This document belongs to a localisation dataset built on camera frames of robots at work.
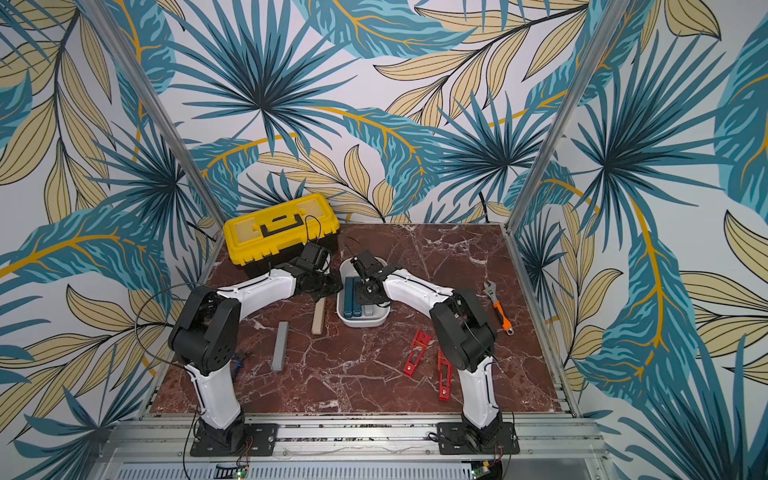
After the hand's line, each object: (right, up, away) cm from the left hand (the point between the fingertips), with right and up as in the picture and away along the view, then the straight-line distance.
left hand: (344, 288), depth 95 cm
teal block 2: (+4, -6, -2) cm, 8 cm away
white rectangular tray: (+1, +6, +4) cm, 7 cm away
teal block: (+1, -3, +1) cm, 3 cm away
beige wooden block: (-7, -8, -3) cm, 12 cm away
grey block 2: (+8, -7, -3) cm, 11 cm away
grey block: (-17, -16, -8) cm, 25 cm away
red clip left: (+23, -17, -6) cm, 29 cm away
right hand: (+7, -2, 0) cm, 7 cm away
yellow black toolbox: (-21, +17, -2) cm, 27 cm away
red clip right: (+30, -22, -10) cm, 39 cm away
